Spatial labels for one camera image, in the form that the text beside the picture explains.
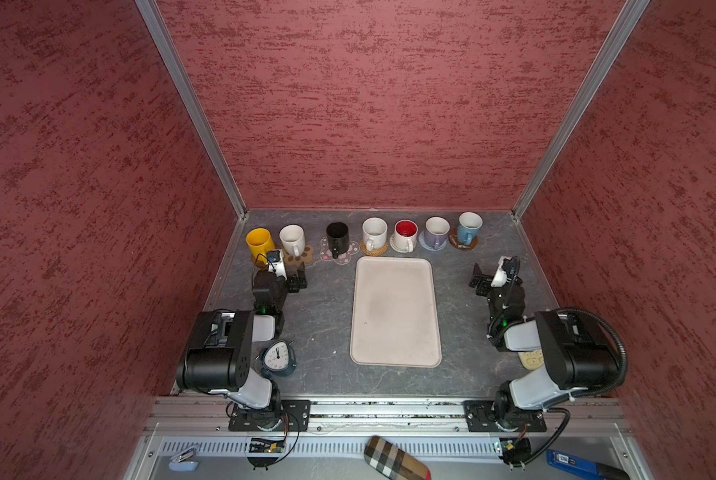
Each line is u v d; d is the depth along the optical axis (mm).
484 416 740
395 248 1086
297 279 848
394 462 656
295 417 745
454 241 1100
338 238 1035
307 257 1065
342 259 1061
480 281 844
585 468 645
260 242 979
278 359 793
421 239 1109
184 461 668
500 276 792
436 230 1097
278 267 810
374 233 1067
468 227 1029
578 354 460
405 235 1043
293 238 1014
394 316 917
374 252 1065
